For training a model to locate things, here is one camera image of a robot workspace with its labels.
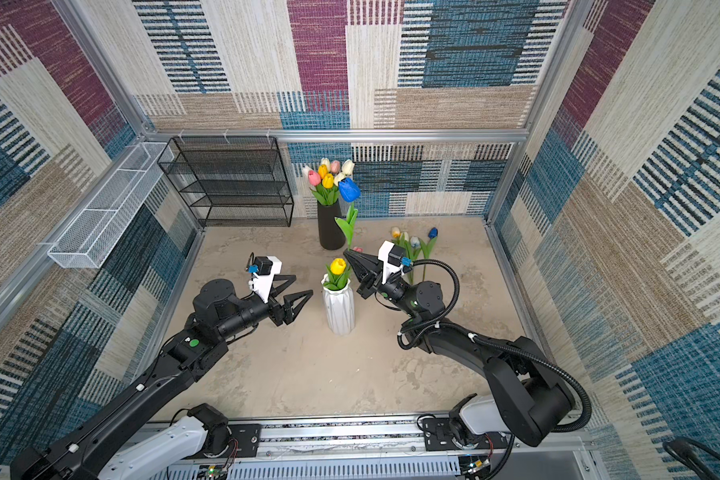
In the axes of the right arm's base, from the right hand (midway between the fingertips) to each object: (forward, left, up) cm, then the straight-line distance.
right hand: (344, 254), depth 67 cm
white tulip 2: (+31, +2, -3) cm, 32 cm away
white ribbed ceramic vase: (-4, +2, -17) cm, 17 cm away
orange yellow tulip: (+34, +7, -2) cm, 35 cm away
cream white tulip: (+34, -1, -1) cm, 34 cm away
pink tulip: (0, -3, +2) cm, 4 cm away
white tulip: (+37, +6, -1) cm, 38 cm away
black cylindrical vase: (+32, +7, -29) cm, 44 cm away
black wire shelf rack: (+49, +43, -17) cm, 67 cm away
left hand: (-3, +10, -6) cm, 12 cm away
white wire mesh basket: (+6, +59, +1) cm, 60 cm away
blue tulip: (+33, -30, -32) cm, 55 cm away
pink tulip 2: (+30, +9, -2) cm, 32 cm away
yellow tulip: (+30, +5, -3) cm, 31 cm away
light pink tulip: (+38, +4, -4) cm, 38 cm away
